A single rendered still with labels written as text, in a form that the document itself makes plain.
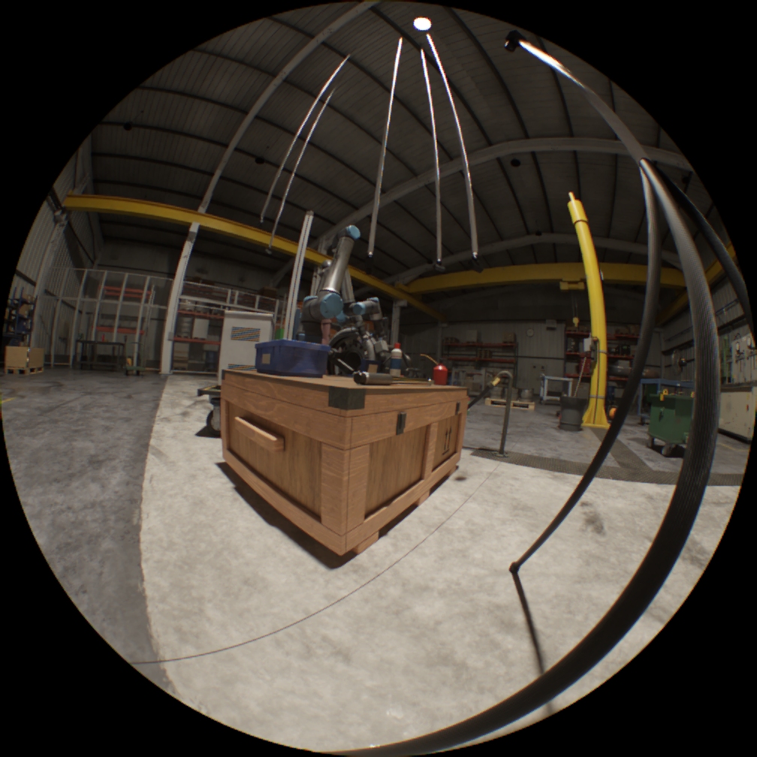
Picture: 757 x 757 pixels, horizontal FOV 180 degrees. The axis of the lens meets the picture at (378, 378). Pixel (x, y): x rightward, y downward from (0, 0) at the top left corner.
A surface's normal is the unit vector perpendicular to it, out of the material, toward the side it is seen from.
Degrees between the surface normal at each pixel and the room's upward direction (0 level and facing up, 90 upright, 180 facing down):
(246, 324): 90
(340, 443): 90
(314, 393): 90
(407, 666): 0
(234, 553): 0
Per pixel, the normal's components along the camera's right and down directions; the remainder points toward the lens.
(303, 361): 0.74, 0.07
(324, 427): -0.57, -0.04
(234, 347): 0.38, 0.04
